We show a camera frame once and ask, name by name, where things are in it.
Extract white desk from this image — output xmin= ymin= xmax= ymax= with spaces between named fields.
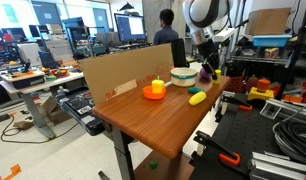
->
xmin=0 ymin=70 xmax=86 ymax=140

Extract red plastic crate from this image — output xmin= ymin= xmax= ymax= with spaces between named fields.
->
xmin=223 ymin=76 xmax=246 ymax=95

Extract black and white desk device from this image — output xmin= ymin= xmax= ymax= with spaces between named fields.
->
xmin=0 ymin=69 xmax=47 ymax=90

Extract red bowl with toys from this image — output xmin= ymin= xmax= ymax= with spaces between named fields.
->
xmin=50 ymin=68 xmax=70 ymax=79

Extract purple toy ball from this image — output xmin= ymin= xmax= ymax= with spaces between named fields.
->
xmin=199 ymin=67 xmax=212 ymax=80

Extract black clamp with orange handle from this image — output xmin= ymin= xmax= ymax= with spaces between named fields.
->
xmin=193 ymin=130 xmax=242 ymax=167
xmin=220 ymin=94 xmax=254 ymax=112

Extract colourful toy cube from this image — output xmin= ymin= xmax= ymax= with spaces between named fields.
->
xmin=263 ymin=47 xmax=281 ymax=60

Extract green oval toy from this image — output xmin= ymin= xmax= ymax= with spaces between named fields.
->
xmin=187 ymin=86 xmax=206 ymax=95

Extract white bowl with teal band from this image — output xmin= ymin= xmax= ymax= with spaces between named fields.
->
xmin=169 ymin=67 xmax=198 ymax=88

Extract yellow cylindrical block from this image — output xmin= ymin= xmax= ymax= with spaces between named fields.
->
xmin=212 ymin=69 xmax=223 ymax=85

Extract black cable bundle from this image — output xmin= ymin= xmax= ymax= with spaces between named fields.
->
xmin=271 ymin=109 xmax=306 ymax=165

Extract black floor cable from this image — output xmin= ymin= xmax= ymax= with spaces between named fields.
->
xmin=0 ymin=114 xmax=80 ymax=145

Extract black treadmill base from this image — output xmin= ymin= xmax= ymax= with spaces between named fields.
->
xmin=55 ymin=85 xmax=106 ymax=137

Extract yellow toy bell pepper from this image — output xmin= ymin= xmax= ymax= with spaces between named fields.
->
xmin=151 ymin=75 xmax=166 ymax=95

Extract blue plastic bin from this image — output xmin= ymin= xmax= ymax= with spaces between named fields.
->
xmin=251 ymin=34 xmax=293 ymax=48

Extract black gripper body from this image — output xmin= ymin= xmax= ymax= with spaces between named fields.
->
xmin=196 ymin=39 xmax=221 ymax=72

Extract black tripod pole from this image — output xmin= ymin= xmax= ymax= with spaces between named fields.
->
xmin=278 ymin=0 xmax=306 ymax=99

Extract black perforated breadboard table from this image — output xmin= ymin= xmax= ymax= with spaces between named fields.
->
xmin=189 ymin=99 xmax=294 ymax=180

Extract aluminium extrusion bar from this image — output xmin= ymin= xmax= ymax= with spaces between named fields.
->
xmin=248 ymin=151 xmax=306 ymax=180

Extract computer monitor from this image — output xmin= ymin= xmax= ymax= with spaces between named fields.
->
xmin=113 ymin=12 xmax=148 ymax=43

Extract brown cardboard panel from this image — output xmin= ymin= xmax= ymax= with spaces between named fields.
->
xmin=80 ymin=43 xmax=176 ymax=106

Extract yellow toy corn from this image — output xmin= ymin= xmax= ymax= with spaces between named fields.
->
xmin=188 ymin=90 xmax=208 ymax=107

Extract open cardboard box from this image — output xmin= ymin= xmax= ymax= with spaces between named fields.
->
xmin=38 ymin=95 xmax=73 ymax=127

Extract black office chair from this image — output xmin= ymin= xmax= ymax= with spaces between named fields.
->
xmin=170 ymin=37 xmax=190 ymax=69

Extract person in dark shirt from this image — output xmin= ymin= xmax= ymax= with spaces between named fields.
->
xmin=152 ymin=8 xmax=181 ymax=46

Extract wooden table frame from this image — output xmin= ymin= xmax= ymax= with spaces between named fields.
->
xmin=97 ymin=121 xmax=194 ymax=180

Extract small green ball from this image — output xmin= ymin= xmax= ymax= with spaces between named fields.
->
xmin=148 ymin=159 xmax=160 ymax=170

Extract orange plastic plate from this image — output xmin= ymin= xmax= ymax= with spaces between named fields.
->
xmin=142 ymin=85 xmax=168 ymax=101

